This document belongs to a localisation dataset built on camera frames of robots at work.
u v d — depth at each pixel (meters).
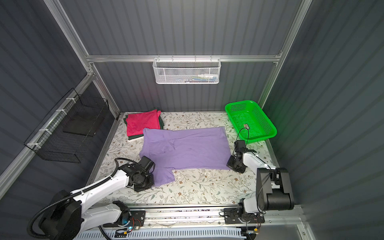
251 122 1.14
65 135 0.72
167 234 0.77
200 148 1.00
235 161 0.73
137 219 0.72
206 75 0.91
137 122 1.09
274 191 0.44
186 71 1.12
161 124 1.09
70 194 0.44
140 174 0.63
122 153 0.99
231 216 0.74
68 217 0.40
